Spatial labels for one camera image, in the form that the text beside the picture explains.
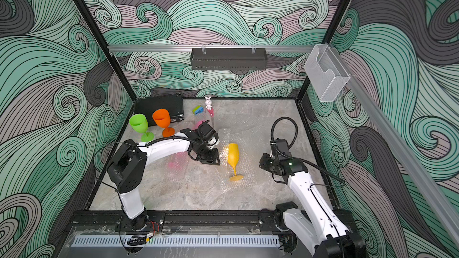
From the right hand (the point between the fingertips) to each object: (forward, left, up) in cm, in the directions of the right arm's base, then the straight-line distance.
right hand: (262, 162), depth 81 cm
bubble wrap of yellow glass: (+12, +3, -7) cm, 15 cm away
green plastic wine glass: (+18, +60, +7) cm, 63 cm away
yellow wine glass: (+5, +13, -4) cm, 15 cm away
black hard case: (+48, +72, -12) cm, 87 cm away
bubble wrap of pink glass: (-3, +38, -6) cm, 38 cm away
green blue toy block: (+39, +35, -7) cm, 53 cm away
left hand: (+2, +20, -2) cm, 20 cm away
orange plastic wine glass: (+22, +50, +7) cm, 55 cm away
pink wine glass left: (+2, +40, -2) cm, 40 cm away
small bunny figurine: (+41, +28, -2) cm, 50 cm away
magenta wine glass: (+22, +33, -1) cm, 40 cm away
